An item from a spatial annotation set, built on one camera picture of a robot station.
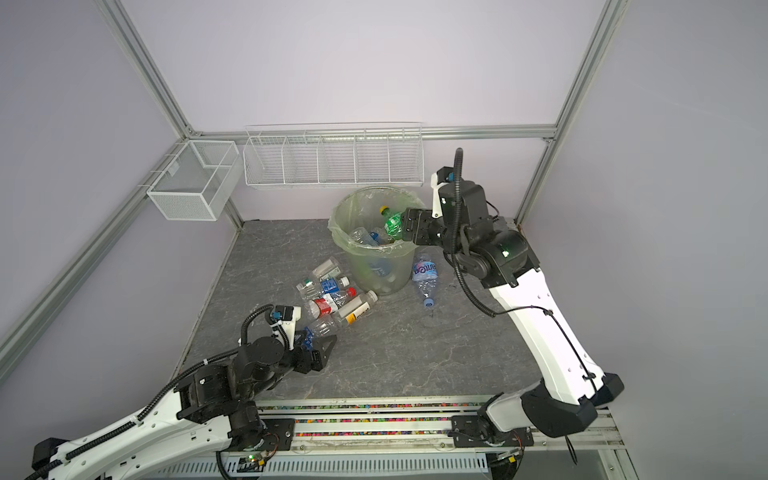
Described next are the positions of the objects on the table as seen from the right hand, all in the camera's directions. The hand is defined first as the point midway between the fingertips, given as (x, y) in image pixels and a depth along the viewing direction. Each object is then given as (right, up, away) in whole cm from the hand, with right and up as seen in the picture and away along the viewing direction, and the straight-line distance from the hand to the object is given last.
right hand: (418, 218), depth 64 cm
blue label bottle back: (-26, -18, +32) cm, 45 cm away
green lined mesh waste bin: (-14, +2, +35) cm, 38 cm away
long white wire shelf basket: (-26, +25, +36) cm, 50 cm away
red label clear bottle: (-26, -24, +28) cm, 45 cm away
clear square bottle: (-29, -14, +39) cm, 50 cm away
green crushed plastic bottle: (-6, +1, +28) cm, 29 cm away
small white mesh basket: (-71, +14, +33) cm, 80 cm away
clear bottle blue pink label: (+5, -15, +36) cm, 39 cm away
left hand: (-23, -29, +7) cm, 37 cm away
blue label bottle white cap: (-11, -2, +34) cm, 35 cm away
